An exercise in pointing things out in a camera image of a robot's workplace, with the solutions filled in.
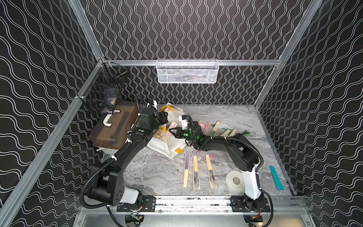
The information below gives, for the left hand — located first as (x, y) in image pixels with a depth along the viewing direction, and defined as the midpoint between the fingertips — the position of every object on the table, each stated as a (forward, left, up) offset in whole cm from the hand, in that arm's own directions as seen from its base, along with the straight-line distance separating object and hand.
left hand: (167, 109), depth 81 cm
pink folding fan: (+10, -23, -25) cm, 36 cm away
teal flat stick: (-27, -66, -25) cm, 76 cm away
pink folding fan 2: (+8, -27, -26) cm, 39 cm away
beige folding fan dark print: (-31, -19, -26) cm, 45 cm away
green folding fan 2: (+5, -46, -26) cm, 53 cm away
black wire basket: (+12, +43, 0) cm, 45 cm away
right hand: (-4, -1, -14) cm, 14 cm away
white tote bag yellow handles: (-11, -4, -23) cm, 26 cm away
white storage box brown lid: (-8, +34, -13) cm, 37 cm away
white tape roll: (-29, -42, -25) cm, 57 cm away
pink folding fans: (-2, -2, -12) cm, 12 cm away
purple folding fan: (-24, -13, -26) cm, 38 cm away
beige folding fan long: (-29, -28, -26) cm, 48 cm away
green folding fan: (+9, -34, -26) cm, 43 cm away
